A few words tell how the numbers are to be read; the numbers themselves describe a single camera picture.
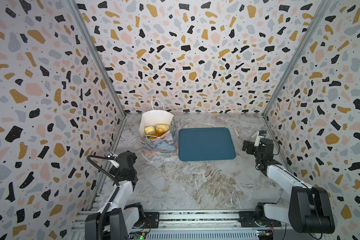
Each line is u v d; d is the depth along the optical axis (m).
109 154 0.71
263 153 0.69
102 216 0.40
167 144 0.86
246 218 0.74
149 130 0.88
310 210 0.48
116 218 0.41
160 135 0.76
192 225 0.73
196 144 1.09
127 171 0.65
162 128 0.88
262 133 0.78
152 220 0.73
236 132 1.07
